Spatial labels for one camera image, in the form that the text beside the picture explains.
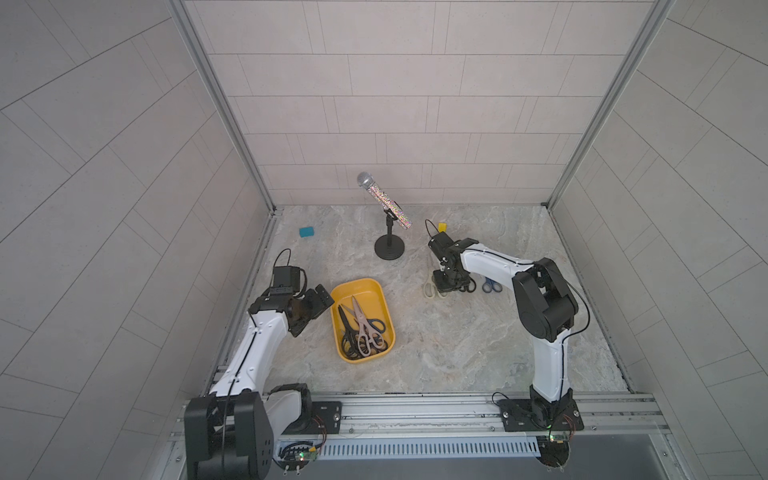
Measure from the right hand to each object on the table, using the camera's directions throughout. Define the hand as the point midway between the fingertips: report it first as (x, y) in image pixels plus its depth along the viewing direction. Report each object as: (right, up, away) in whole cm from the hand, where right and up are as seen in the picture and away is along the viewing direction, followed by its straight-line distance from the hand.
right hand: (444, 286), depth 97 cm
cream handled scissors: (-5, 0, -5) cm, 7 cm away
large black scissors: (-26, -12, -16) cm, 32 cm away
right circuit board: (+20, -31, -30) cm, 48 cm away
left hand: (-36, -2, -12) cm, 38 cm away
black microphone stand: (-18, +13, +6) cm, 23 cm away
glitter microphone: (-24, +33, -12) cm, 42 cm away
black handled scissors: (+7, 0, -3) cm, 7 cm away
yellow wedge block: (+1, +20, +12) cm, 23 cm away
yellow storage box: (-25, -8, -10) cm, 28 cm away
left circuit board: (-38, -31, -31) cm, 58 cm away
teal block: (-49, +18, +12) cm, 53 cm away
